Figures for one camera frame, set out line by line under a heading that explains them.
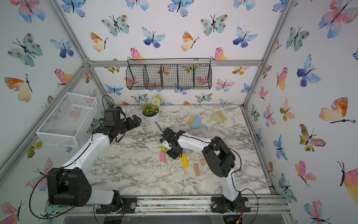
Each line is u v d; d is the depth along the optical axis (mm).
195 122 1090
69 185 409
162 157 911
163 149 951
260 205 751
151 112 959
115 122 650
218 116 1129
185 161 891
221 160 504
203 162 887
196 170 851
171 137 693
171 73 980
